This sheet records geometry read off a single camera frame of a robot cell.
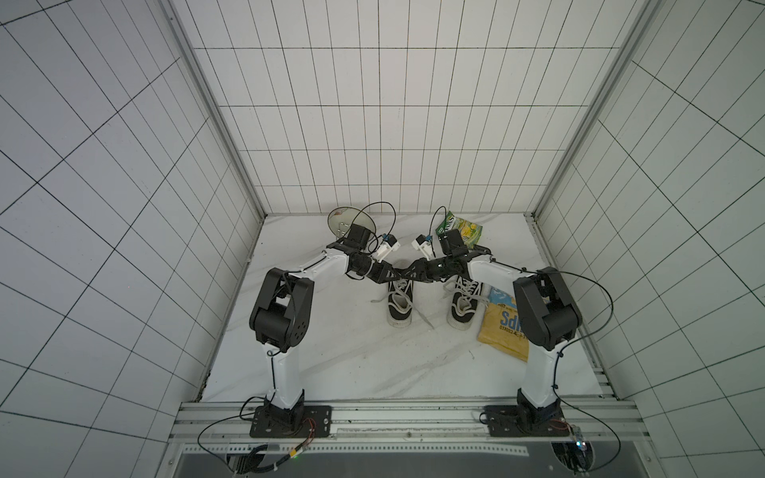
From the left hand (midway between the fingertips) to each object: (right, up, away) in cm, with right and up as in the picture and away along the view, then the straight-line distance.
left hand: (393, 280), depth 91 cm
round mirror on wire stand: (-18, +20, +10) cm, 29 cm away
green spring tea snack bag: (+31, +15, +23) cm, 41 cm away
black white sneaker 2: (+23, -7, 0) cm, 24 cm away
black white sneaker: (+2, -6, -3) cm, 7 cm away
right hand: (+1, +1, 0) cm, 1 cm away
